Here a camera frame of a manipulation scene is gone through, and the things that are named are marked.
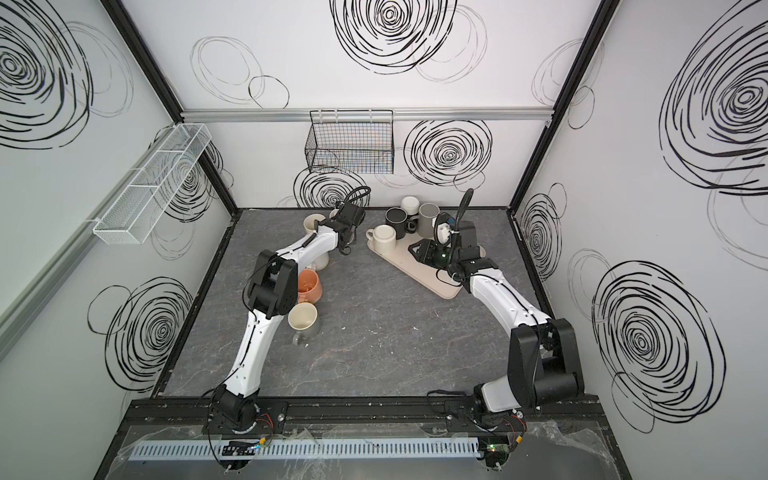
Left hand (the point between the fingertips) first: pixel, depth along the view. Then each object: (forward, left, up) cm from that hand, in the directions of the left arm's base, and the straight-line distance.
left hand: (344, 232), depth 107 cm
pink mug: (0, +12, +4) cm, 13 cm away
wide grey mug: (+4, -29, +4) cm, 30 cm away
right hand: (-17, -23, +14) cm, 32 cm away
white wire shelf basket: (-20, +46, +29) cm, 58 cm away
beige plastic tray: (-28, -29, +16) cm, 44 cm away
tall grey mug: (-33, +8, -1) cm, 34 cm away
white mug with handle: (-3, -14, +2) cm, 15 cm away
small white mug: (+11, -24, +4) cm, 26 cm away
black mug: (+4, -19, +4) cm, 20 cm away
